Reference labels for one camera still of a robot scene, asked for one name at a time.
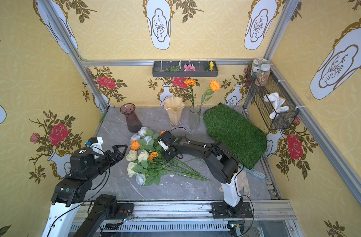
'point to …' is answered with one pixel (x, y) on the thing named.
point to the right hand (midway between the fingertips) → (170, 150)
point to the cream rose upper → (143, 155)
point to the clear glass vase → (195, 113)
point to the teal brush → (254, 172)
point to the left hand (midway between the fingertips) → (116, 149)
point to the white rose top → (142, 131)
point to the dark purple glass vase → (134, 124)
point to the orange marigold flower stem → (193, 98)
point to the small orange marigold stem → (162, 168)
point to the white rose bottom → (140, 178)
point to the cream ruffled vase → (174, 106)
